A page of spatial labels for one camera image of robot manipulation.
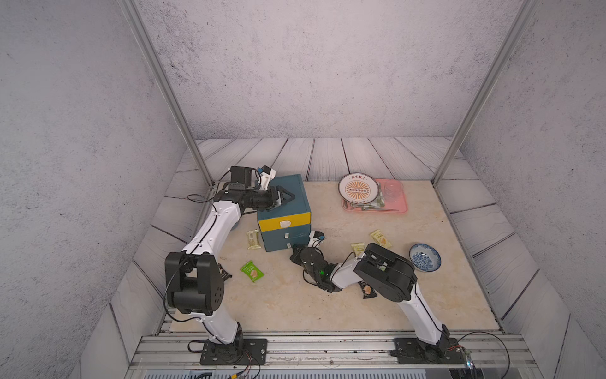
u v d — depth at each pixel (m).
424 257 0.93
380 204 1.11
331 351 0.75
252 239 0.99
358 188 1.15
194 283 0.45
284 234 0.88
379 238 0.99
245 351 0.72
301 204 0.85
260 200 0.74
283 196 0.77
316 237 0.89
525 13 0.71
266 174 0.78
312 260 0.74
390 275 0.55
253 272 0.90
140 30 0.73
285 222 0.82
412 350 0.74
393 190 1.12
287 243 0.94
